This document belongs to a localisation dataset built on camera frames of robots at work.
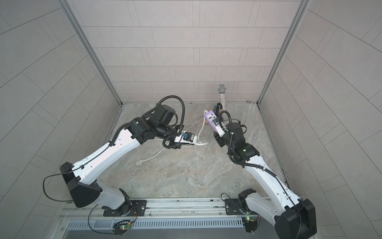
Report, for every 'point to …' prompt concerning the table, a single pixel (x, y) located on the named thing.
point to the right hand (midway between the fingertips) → (218, 128)
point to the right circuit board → (251, 223)
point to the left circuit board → (121, 227)
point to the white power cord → (140, 162)
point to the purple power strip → (210, 116)
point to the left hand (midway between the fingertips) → (195, 138)
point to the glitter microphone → (222, 88)
